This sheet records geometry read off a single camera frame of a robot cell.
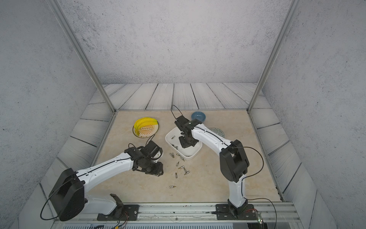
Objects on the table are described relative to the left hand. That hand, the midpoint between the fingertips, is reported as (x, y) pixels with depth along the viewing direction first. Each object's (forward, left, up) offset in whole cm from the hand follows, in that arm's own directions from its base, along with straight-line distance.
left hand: (163, 173), depth 80 cm
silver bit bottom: (-5, -5, -6) cm, 9 cm away
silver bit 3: (+6, -10, -6) cm, 13 cm away
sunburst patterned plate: (+35, +16, -6) cm, 39 cm away
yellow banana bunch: (+40, +19, -2) cm, 44 cm away
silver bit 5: (+1, -7, -8) cm, 10 cm away
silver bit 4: (+3, -13, -6) cm, 15 cm away
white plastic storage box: (+15, -15, -4) cm, 22 cm away
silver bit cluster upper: (+15, -4, -6) cm, 16 cm away
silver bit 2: (+9, -7, -7) cm, 13 cm away
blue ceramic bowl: (+47, -24, -3) cm, 53 cm away
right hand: (+16, -14, +4) cm, 22 cm away
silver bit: (+28, -3, -5) cm, 28 cm away
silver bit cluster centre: (+13, -10, -6) cm, 17 cm away
